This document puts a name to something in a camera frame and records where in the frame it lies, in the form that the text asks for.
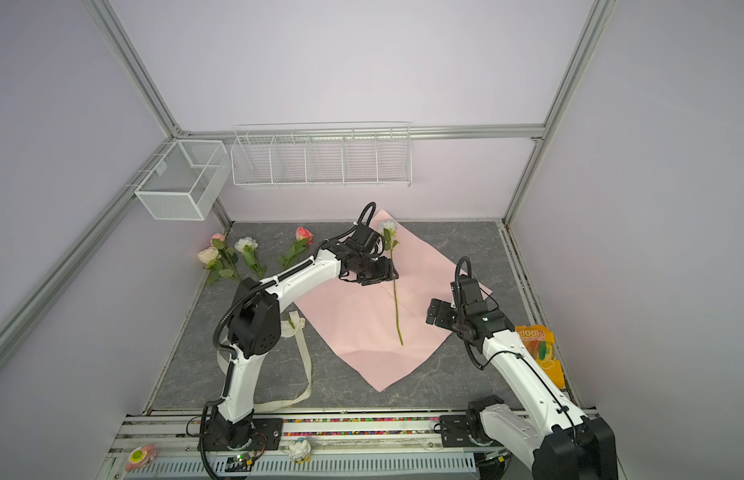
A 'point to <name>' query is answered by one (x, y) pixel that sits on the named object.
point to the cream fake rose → (210, 258)
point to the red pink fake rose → (303, 236)
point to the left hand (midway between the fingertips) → (394, 281)
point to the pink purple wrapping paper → (382, 328)
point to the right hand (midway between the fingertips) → (444, 315)
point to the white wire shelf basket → (323, 154)
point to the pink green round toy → (140, 457)
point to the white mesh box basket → (183, 182)
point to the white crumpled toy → (300, 450)
